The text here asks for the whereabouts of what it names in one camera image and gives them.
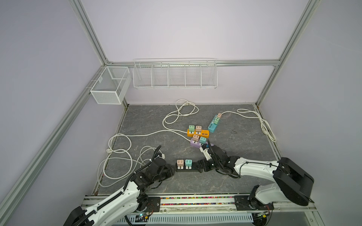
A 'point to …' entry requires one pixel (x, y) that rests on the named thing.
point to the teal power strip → (212, 126)
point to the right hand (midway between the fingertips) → (198, 165)
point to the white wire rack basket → (175, 73)
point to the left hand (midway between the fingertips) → (175, 171)
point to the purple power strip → (197, 144)
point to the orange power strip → (203, 133)
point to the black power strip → (194, 168)
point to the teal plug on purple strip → (202, 140)
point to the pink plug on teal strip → (219, 115)
